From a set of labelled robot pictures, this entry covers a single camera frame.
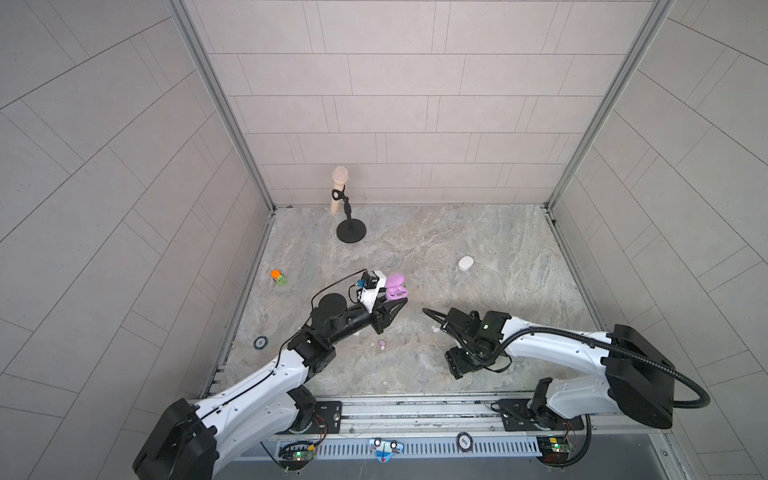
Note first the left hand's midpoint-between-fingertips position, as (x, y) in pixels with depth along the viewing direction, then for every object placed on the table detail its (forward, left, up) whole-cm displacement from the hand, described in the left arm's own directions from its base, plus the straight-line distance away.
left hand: (406, 297), depth 71 cm
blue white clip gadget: (-29, +5, -16) cm, 34 cm away
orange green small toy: (+15, +40, -17) cm, 46 cm away
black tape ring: (-5, +40, -19) cm, 45 cm away
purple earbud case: (+1, +3, +3) cm, 4 cm away
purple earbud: (-5, +6, -19) cm, 20 cm away
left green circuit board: (-31, +24, -17) cm, 43 cm away
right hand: (-13, -14, -19) cm, 27 cm away
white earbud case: (+22, -20, -19) cm, 35 cm away
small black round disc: (-27, -13, -18) cm, 36 cm away
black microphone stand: (+35, +20, -18) cm, 44 cm away
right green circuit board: (-29, -34, -19) cm, 48 cm away
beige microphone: (+37, +20, +5) cm, 43 cm away
